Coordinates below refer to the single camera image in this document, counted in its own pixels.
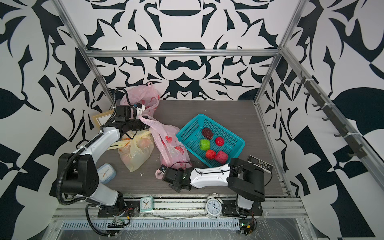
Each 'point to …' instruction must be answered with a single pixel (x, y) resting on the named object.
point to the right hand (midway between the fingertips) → (174, 178)
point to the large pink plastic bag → (146, 95)
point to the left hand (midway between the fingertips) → (152, 119)
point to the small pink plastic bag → (172, 152)
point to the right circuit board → (247, 226)
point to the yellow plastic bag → (135, 148)
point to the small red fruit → (210, 154)
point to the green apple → (205, 144)
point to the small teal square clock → (146, 204)
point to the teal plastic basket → (212, 143)
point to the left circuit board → (117, 223)
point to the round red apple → (219, 141)
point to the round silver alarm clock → (213, 206)
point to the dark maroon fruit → (207, 133)
